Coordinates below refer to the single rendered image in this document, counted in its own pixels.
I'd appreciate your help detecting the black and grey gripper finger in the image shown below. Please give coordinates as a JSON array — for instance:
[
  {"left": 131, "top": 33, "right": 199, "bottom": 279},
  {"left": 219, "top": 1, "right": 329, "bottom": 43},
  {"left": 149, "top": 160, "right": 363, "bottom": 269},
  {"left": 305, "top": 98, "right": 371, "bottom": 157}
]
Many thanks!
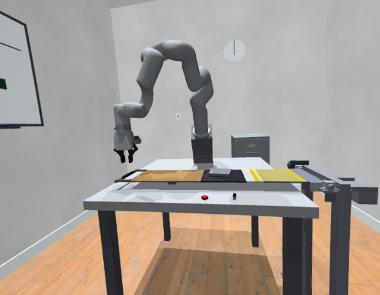
[
  {"left": 128, "top": 142, "right": 138, "bottom": 163},
  {"left": 114, "top": 148, "right": 125, "bottom": 163}
]

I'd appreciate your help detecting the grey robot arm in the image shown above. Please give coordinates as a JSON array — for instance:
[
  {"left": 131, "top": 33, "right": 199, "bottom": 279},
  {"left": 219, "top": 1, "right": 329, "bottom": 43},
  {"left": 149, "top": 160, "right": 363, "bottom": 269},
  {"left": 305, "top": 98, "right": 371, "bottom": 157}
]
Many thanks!
[{"left": 114, "top": 39, "right": 214, "bottom": 138}]

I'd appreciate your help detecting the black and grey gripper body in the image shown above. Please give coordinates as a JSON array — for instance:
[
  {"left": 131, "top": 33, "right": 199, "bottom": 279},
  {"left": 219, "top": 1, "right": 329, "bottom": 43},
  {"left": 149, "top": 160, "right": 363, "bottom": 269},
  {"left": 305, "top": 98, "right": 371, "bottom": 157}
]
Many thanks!
[{"left": 114, "top": 130, "right": 135, "bottom": 151}]

